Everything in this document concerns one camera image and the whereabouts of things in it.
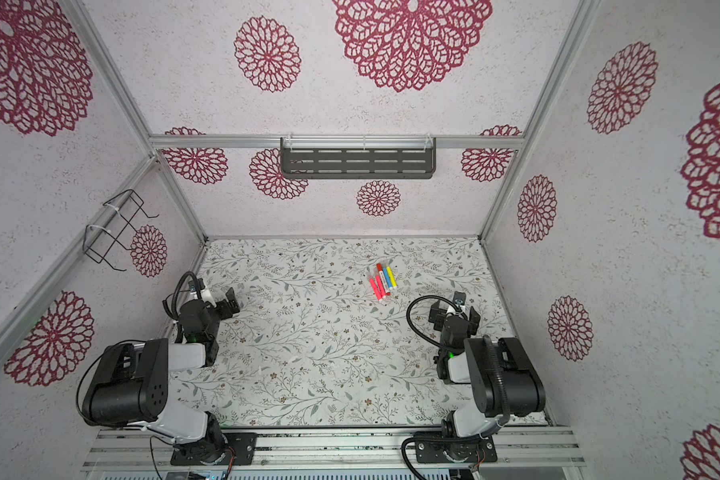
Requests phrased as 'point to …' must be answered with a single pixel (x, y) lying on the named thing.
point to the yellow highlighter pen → (391, 277)
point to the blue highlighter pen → (387, 278)
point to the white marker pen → (380, 270)
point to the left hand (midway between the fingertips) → (218, 297)
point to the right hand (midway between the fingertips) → (458, 301)
